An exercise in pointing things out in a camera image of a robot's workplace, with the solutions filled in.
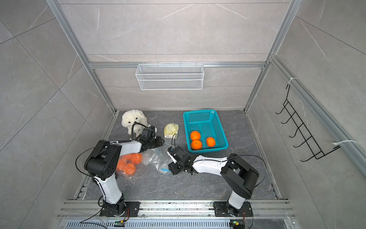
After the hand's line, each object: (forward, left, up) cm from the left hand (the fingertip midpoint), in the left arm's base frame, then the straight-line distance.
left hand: (164, 139), depth 99 cm
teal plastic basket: (+8, -29, -3) cm, 30 cm away
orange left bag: (-23, +18, +5) cm, 30 cm away
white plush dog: (+7, +20, +17) cm, 27 cm away
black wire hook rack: (-17, -71, +29) cm, 79 cm away
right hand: (-20, -7, 0) cm, 21 cm away
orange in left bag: (-16, +16, +4) cm, 23 cm away
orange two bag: (-1, -21, +5) cm, 22 cm away
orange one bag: (-8, -22, +5) cm, 24 cm away
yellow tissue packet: (+6, -4, +3) cm, 8 cm away
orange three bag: (-6, -32, +3) cm, 32 cm away
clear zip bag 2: (-15, +3, +2) cm, 16 cm away
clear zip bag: (-21, +14, -1) cm, 25 cm away
